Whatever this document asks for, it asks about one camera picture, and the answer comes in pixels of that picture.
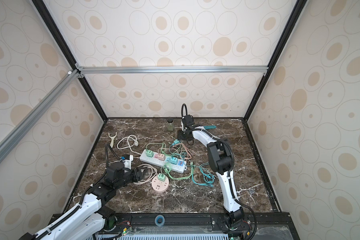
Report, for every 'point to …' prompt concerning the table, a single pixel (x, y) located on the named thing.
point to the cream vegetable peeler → (112, 138)
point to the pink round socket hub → (160, 186)
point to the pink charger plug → (161, 157)
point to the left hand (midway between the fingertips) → (148, 168)
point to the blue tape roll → (162, 222)
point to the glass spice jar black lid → (170, 124)
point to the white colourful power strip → (179, 167)
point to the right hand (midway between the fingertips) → (180, 136)
